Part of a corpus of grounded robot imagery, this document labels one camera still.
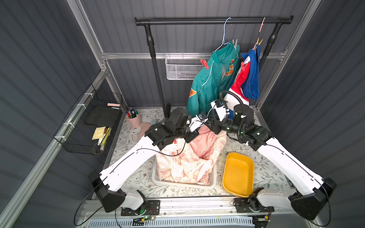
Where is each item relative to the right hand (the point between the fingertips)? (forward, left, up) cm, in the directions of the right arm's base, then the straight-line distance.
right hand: (206, 118), depth 66 cm
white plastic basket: (-20, +24, -27) cm, 41 cm away
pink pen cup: (+21, +47, -24) cm, 57 cm away
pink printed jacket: (-13, +6, -19) cm, 24 cm away
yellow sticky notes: (-3, +55, -9) cm, 56 cm away
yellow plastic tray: (-14, -22, -36) cm, 44 cm away
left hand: (-2, +5, -3) cm, 6 cm away
